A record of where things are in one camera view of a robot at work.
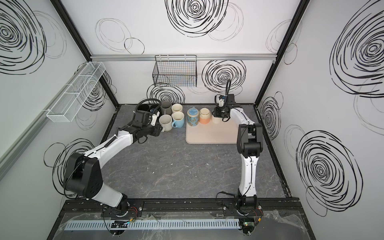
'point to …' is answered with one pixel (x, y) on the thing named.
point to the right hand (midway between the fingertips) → (213, 112)
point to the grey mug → (166, 108)
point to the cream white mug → (216, 120)
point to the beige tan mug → (166, 122)
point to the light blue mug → (178, 119)
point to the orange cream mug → (204, 115)
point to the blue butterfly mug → (193, 116)
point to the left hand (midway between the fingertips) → (160, 126)
